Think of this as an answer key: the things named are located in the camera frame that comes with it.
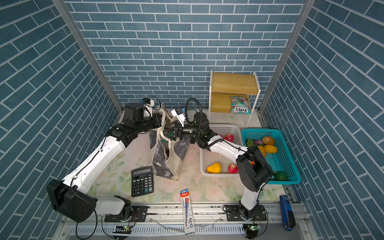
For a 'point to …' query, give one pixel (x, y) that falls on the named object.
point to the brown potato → (268, 140)
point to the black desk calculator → (142, 181)
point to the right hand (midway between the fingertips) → (161, 131)
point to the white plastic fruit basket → (207, 156)
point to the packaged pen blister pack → (187, 211)
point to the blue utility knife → (288, 216)
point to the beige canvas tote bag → (169, 155)
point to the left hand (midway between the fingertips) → (166, 117)
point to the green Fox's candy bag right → (240, 105)
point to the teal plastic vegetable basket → (281, 161)
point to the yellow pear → (215, 168)
